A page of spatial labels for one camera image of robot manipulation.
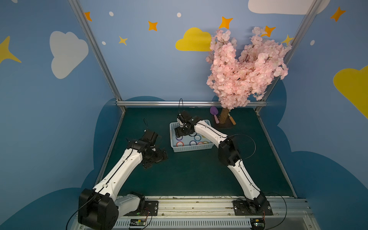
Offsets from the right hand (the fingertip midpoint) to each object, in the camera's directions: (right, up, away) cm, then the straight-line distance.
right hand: (181, 131), depth 101 cm
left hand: (-11, -14, -21) cm, 28 cm away
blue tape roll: (+12, -5, +1) cm, 13 cm away
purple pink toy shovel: (+27, +16, +19) cm, 37 cm away
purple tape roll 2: (-1, -5, +1) cm, 5 cm away
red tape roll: (+1, -9, -1) cm, 9 cm away
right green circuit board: (+40, -46, -28) cm, 67 cm away
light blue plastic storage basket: (+4, -6, 0) cm, 7 cm away
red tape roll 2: (+13, -8, -2) cm, 16 cm away
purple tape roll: (+8, -8, 0) cm, 12 cm away
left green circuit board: (-22, -45, -29) cm, 58 cm away
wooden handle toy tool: (+40, +9, +12) cm, 43 cm away
